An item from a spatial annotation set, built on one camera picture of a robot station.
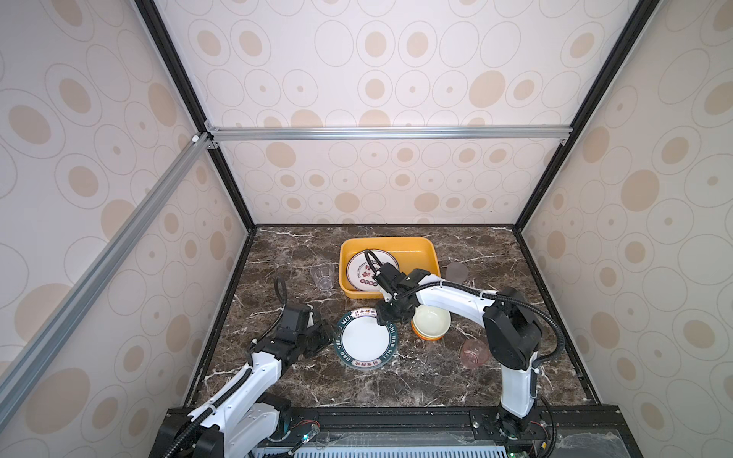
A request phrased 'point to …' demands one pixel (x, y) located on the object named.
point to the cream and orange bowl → (430, 323)
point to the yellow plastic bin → (410, 253)
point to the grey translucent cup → (456, 272)
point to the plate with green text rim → (361, 343)
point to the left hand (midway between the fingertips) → (345, 330)
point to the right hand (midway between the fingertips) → (383, 320)
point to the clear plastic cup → (324, 275)
